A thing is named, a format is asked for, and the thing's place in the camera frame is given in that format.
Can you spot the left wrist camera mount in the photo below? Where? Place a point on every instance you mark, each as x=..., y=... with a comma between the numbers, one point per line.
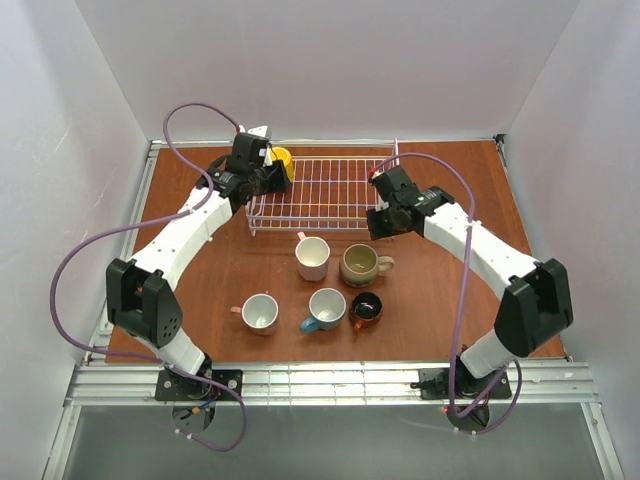
x=249, y=150

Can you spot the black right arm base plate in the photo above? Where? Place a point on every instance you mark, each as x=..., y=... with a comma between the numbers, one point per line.
x=433, y=384

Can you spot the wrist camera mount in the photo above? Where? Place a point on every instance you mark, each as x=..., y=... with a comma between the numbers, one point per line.
x=395, y=182
x=249, y=150

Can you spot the grey mug blue handle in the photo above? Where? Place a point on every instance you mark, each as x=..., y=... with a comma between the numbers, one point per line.
x=327, y=307

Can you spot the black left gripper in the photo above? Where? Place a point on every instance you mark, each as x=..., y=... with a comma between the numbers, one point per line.
x=279, y=176

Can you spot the black mug orange handle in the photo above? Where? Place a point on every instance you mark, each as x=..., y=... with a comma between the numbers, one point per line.
x=365, y=310

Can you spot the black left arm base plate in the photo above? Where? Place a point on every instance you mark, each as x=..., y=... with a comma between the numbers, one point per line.
x=173, y=387

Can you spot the pale pink tall mug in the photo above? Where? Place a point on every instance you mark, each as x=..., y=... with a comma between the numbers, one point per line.
x=312, y=255

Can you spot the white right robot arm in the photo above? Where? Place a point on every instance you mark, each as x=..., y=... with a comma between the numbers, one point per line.
x=535, y=302

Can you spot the white wire dish rack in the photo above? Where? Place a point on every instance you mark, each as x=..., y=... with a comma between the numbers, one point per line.
x=330, y=190

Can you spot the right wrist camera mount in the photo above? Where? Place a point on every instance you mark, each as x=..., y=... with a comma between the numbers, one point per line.
x=395, y=182

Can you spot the white mug pink handle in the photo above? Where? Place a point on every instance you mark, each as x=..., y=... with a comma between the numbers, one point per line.
x=259, y=313

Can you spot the yellow cup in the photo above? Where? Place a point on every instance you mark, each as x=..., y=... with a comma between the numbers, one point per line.
x=284, y=155

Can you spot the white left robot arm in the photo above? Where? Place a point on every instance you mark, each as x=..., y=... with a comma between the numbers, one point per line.
x=140, y=291

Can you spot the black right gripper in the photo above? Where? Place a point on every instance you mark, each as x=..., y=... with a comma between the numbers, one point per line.
x=377, y=224

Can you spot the beige round ceramic mug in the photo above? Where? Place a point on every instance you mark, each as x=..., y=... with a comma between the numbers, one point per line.
x=360, y=265

